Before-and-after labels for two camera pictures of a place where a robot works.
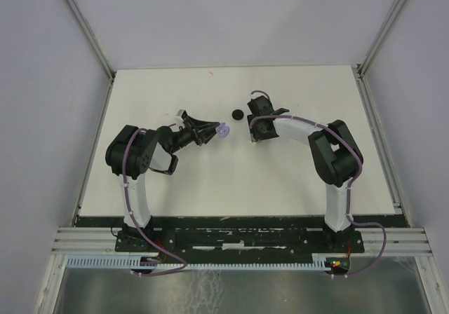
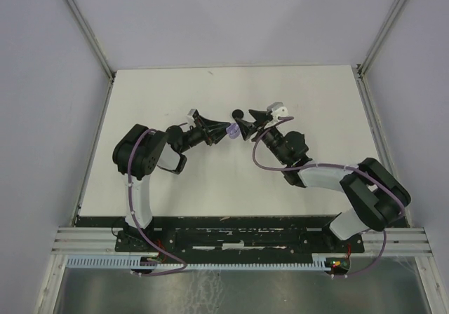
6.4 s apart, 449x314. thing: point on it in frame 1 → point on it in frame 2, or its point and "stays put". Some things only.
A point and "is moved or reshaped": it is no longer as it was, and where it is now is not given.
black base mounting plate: (239, 234) stays put
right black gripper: (255, 134) → (248, 129)
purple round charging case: (223, 130) is moved or reshaped
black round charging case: (238, 114) stays put
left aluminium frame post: (88, 26) stays put
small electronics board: (338, 265) stays put
